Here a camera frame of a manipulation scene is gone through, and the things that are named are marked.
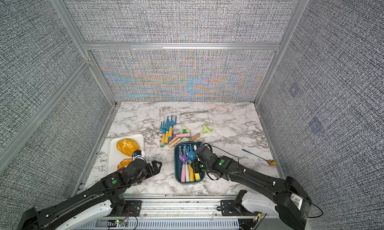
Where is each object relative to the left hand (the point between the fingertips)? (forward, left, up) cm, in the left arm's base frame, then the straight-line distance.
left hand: (159, 166), depth 79 cm
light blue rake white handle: (-2, -14, -5) cm, 15 cm away
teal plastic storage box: (+3, -9, -5) cm, 11 cm away
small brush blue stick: (+3, -63, -7) cm, 64 cm away
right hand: (+1, -17, +2) cm, 17 cm away
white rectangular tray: (+13, +26, -6) cm, 30 cm away
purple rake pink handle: (+5, -13, -4) cm, 14 cm away
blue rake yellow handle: (+29, +1, -7) cm, 30 cm away
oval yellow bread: (+14, +21, -3) cm, 25 cm away
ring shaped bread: (+5, +22, -6) cm, 24 cm away
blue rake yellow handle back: (+33, -4, -7) cm, 34 cm away
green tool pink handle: (+24, -13, -6) cm, 28 cm away
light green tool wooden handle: (+23, -22, -7) cm, 33 cm away
